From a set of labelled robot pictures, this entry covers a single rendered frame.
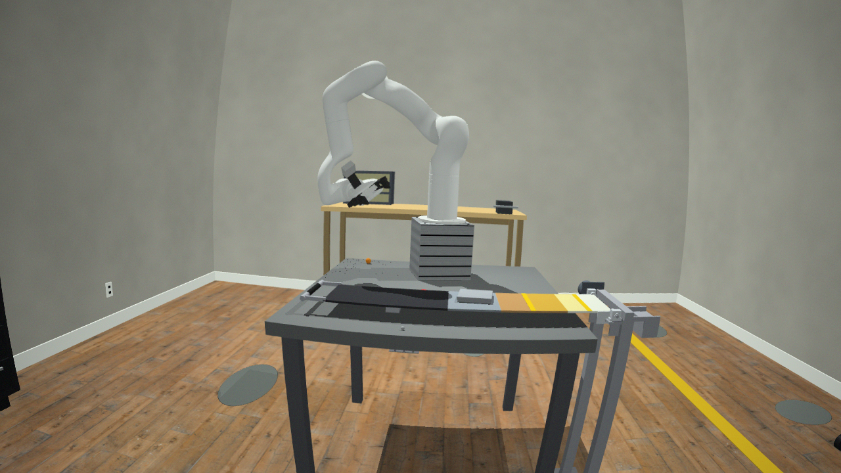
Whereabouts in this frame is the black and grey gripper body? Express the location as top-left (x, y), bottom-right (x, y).
top-left (348, 179), bottom-right (383, 202)

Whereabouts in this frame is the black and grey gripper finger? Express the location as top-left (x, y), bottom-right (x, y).
top-left (374, 176), bottom-right (391, 191)
top-left (347, 194), bottom-right (369, 208)

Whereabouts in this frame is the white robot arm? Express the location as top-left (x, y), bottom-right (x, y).
top-left (317, 61), bottom-right (469, 224)

